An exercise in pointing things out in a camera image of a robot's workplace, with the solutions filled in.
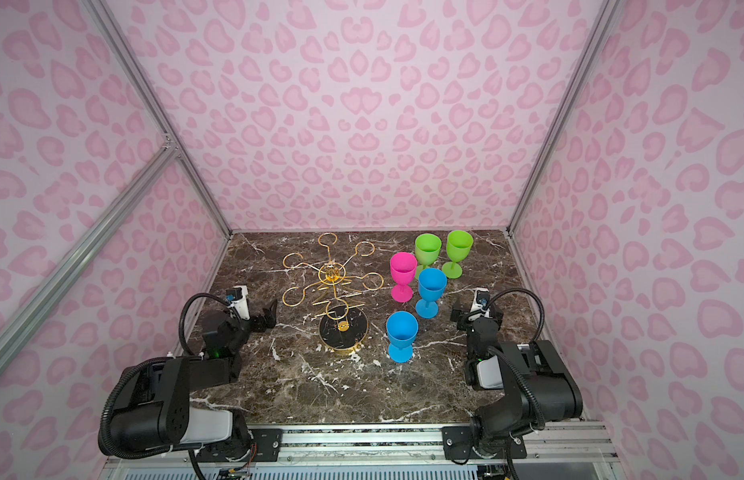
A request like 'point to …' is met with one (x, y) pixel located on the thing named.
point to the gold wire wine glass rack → (344, 320)
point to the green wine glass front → (458, 247)
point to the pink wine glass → (403, 266)
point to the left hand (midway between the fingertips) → (263, 297)
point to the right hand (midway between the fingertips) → (477, 296)
